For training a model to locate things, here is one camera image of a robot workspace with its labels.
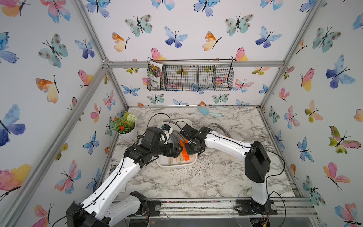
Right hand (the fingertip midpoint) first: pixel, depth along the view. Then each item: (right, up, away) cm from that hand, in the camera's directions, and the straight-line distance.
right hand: (191, 149), depth 85 cm
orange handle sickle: (+24, +9, +20) cm, 33 cm away
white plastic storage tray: (-14, -9, +4) cm, 17 cm away
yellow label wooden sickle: (+24, +11, +22) cm, 35 cm away
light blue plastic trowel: (+13, +24, +33) cm, 43 cm away
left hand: (-8, +4, -10) cm, 14 cm away
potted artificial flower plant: (-41, +14, +5) cm, 44 cm away
